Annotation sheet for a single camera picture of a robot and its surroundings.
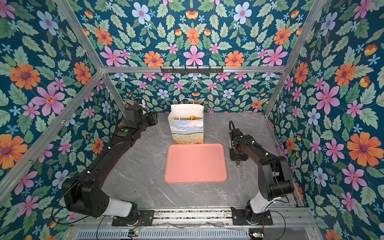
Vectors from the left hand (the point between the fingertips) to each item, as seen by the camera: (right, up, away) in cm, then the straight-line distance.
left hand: (155, 109), depth 78 cm
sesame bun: (+19, -3, +18) cm, 26 cm away
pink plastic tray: (+21, -32, +13) cm, 41 cm away
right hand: (+47, -28, +13) cm, 56 cm away
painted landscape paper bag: (+16, -6, +4) cm, 18 cm away
